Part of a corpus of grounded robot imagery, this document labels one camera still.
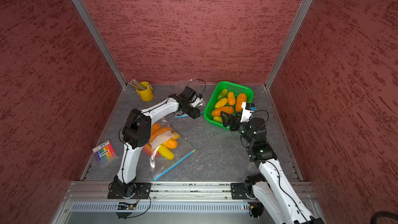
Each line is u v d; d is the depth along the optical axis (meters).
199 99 0.90
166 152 0.82
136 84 1.00
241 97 1.06
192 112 0.89
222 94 1.10
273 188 0.48
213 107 1.03
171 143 0.83
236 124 0.65
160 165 0.76
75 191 0.76
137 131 0.56
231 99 1.07
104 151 0.85
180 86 1.18
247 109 0.63
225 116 0.68
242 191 0.74
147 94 1.07
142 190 0.74
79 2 0.77
